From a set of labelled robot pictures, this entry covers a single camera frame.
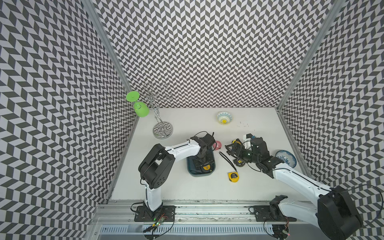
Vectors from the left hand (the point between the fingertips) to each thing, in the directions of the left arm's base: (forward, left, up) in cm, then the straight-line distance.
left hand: (207, 167), depth 87 cm
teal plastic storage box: (-1, +4, +3) cm, 5 cm away
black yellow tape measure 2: (+2, -19, +2) cm, 19 cm away
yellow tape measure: (-6, -14, +1) cm, 15 cm away
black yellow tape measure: (+17, -20, +1) cm, 26 cm away
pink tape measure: (+15, -8, -1) cm, 17 cm away
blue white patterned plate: (+5, -49, +1) cm, 49 cm away
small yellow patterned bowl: (+39, -14, 0) cm, 41 cm away
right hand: (+5, -13, +9) cm, 16 cm away
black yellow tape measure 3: (-1, 0, +2) cm, 3 cm away
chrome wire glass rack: (+29, +31, +29) cm, 51 cm away
